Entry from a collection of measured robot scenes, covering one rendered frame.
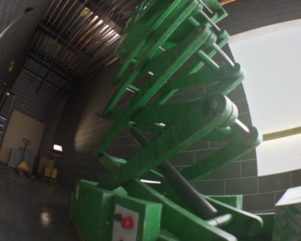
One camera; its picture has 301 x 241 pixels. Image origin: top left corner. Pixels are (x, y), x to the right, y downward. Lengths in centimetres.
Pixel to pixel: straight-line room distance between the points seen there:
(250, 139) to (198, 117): 39
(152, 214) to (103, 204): 25
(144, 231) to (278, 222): 34
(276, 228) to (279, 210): 4
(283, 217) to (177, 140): 43
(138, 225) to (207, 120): 39
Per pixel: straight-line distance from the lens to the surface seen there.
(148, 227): 47
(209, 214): 69
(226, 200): 102
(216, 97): 51
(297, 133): 213
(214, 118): 48
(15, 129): 783
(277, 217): 33
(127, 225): 50
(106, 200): 65
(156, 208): 47
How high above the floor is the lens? 50
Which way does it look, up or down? 25 degrees up
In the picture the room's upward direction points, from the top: 6 degrees clockwise
